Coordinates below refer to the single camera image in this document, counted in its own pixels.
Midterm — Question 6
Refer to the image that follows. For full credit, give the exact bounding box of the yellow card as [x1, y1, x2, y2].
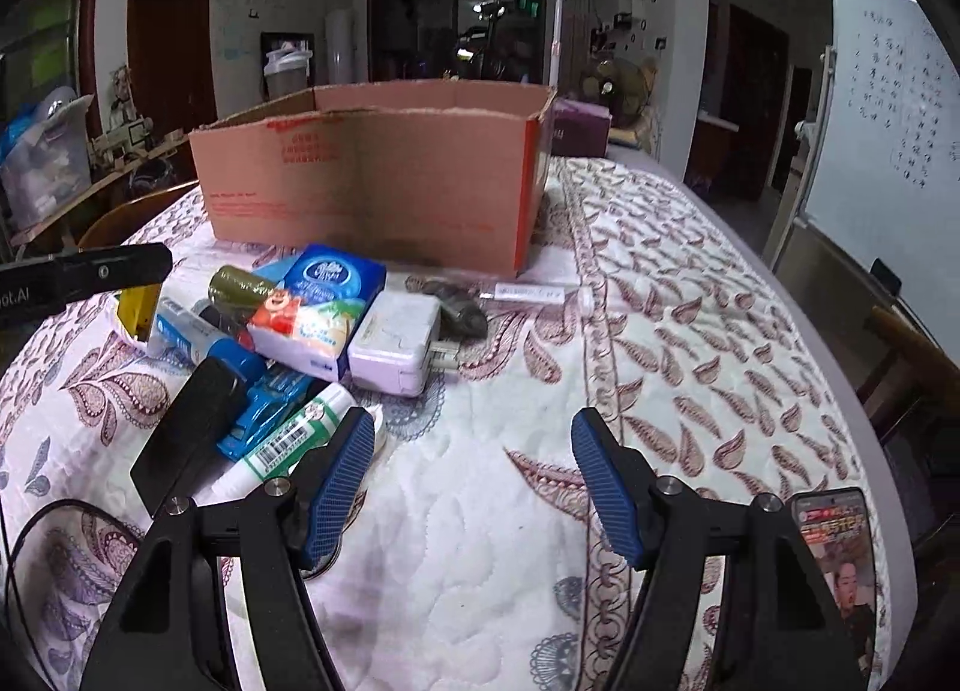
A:
[117, 285, 161, 342]

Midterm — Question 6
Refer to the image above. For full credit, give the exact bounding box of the wooden chair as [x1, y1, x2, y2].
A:
[78, 181, 199, 251]

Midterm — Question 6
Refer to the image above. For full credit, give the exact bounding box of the smartphone with lit screen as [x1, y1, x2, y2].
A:
[789, 488, 877, 680]

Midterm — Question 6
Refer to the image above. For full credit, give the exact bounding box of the clear storage bin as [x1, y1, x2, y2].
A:
[2, 86, 93, 230]

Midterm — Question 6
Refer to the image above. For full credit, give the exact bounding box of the black rectangular phone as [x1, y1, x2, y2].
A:
[130, 358, 245, 517]

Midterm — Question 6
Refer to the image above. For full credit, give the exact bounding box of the olive green bag roll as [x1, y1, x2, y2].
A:
[208, 265, 275, 324]

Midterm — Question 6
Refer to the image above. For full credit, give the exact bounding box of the white green glue stick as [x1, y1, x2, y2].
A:
[210, 384, 356, 501]

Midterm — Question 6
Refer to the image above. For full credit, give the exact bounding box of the light blue box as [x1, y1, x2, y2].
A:
[252, 256, 298, 285]

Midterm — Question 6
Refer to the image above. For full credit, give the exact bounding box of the blue stapler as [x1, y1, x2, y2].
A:
[218, 365, 317, 462]

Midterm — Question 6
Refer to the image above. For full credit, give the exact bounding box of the blue tissue pack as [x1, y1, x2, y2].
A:
[247, 244, 387, 382]

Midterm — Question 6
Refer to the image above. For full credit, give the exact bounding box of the grey shaker bottle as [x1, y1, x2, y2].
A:
[263, 44, 313, 101]

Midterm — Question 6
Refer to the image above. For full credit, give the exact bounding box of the white power adapter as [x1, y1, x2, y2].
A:
[347, 290, 441, 397]

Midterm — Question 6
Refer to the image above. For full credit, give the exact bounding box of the clear white tube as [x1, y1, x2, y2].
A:
[478, 281, 594, 316]

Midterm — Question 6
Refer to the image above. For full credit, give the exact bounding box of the brown cardboard box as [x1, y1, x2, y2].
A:
[189, 79, 555, 277]

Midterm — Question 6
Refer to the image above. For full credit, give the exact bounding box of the whiteboard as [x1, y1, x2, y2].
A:
[804, 0, 958, 359]

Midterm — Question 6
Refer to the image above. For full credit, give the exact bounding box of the purple tissue box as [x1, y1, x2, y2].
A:
[551, 100, 612, 158]

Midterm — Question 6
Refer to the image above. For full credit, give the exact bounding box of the electric fan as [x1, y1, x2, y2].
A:
[579, 58, 658, 129]

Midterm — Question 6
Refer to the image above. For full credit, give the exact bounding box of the black cable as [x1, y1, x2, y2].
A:
[0, 496, 148, 691]

